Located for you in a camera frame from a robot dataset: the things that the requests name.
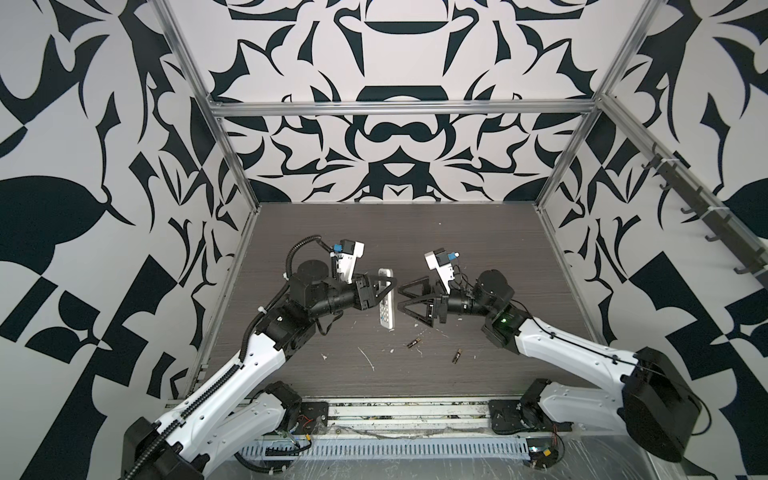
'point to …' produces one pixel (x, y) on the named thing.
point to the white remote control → (387, 303)
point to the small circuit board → (542, 452)
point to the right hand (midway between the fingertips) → (403, 303)
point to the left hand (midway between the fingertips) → (394, 276)
